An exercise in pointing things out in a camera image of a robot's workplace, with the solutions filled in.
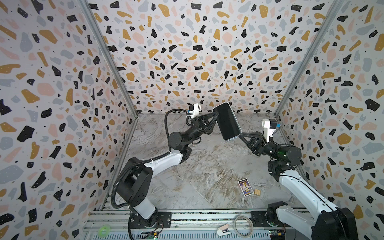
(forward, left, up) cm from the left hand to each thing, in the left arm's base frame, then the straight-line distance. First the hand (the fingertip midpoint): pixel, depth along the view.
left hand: (219, 117), depth 56 cm
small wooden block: (-14, -24, -45) cm, 53 cm away
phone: (+8, -6, -12) cm, 15 cm away
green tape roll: (-30, +53, -46) cm, 77 cm away
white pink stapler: (-31, -3, -44) cm, 54 cm away
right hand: (-5, -8, -7) cm, 12 cm away
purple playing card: (-12, -18, -45) cm, 50 cm away
